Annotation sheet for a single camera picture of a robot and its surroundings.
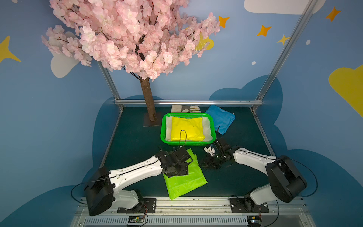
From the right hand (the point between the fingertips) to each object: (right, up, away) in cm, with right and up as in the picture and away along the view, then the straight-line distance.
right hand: (203, 164), depth 85 cm
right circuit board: (+25, -26, -12) cm, 38 cm away
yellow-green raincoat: (-8, +21, +13) cm, 26 cm away
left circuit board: (-37, -24, -13) cm, 46 cm away
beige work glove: (-17, +38, +36) cm, 55 cm away
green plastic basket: (-9, +31, +26) cm, 42 cm away
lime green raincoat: (-15, -10, -6) cm, 19 cm away
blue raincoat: (+19, +28, +26) cm, 43 cm away
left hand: (-12, -1, -6) cm, 13 cm away
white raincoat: (+4, +22, +16) cm, 28 cm away
